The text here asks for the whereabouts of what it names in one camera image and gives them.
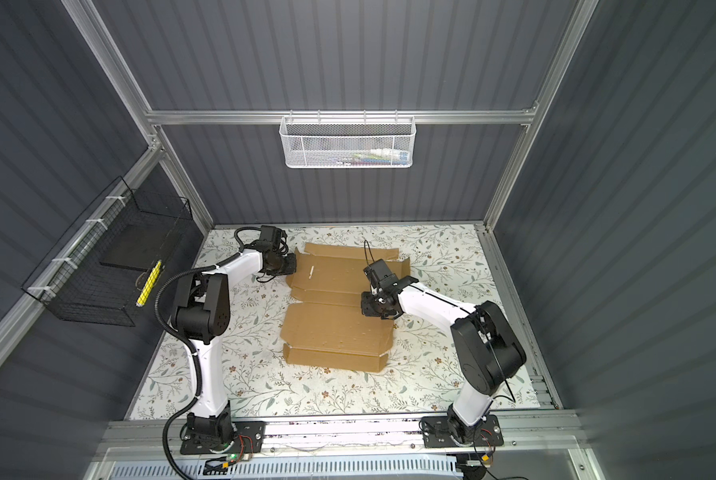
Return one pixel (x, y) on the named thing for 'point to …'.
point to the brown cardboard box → (323, 326)
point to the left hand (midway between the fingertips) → (293, 266)
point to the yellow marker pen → (144, 294)
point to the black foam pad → (140, 247)
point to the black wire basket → (101, 272)
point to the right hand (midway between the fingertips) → (369, 309)
